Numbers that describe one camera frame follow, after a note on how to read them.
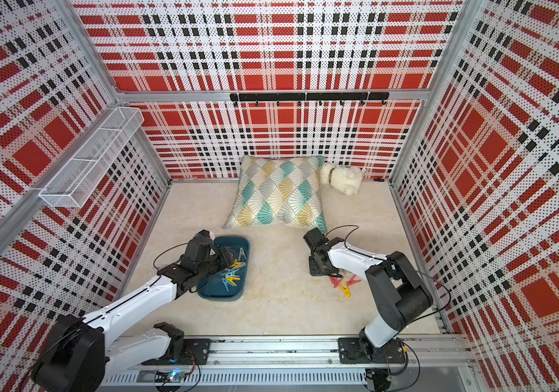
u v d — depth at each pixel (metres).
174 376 0.69
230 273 0.88
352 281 0.88
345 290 0.86
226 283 0.86
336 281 0.88
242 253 0.94
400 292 0.45
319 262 0.67
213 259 0.75
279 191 0.95
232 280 0.88
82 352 0.40
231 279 0.88
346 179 1.11
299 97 0.89
